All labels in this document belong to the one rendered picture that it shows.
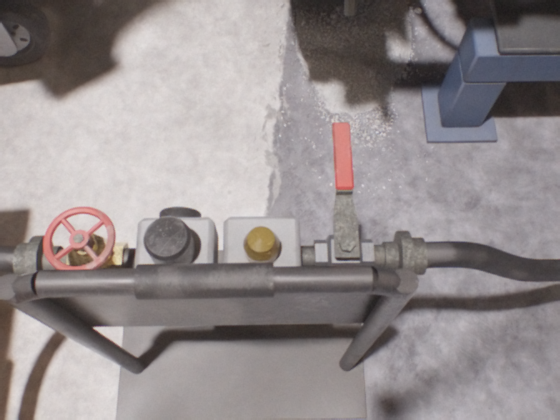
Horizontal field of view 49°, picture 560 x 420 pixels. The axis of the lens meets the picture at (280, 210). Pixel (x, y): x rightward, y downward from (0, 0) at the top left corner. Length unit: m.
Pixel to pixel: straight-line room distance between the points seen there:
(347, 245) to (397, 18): 0.85
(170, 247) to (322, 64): 0.79
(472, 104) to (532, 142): 0.18
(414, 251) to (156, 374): 0.57
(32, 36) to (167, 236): 0.80
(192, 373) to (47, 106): 0.63
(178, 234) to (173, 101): 0.70
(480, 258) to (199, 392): 0.57
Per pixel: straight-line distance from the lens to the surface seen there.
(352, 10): 1.09
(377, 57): 1.34
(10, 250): 0.73
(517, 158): 1.30
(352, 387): 1.08
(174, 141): 1.24
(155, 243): 0.62
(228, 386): 1.08
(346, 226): 0.65
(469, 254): 0.69
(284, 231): 0.66
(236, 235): 0.66
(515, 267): 0.76
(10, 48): 1.35
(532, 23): 1.13
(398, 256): 0.68
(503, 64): 1.12
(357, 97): 1.29
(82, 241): 0.64
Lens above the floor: 1.08
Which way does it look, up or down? 68 degrees down
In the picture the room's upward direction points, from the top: straight up
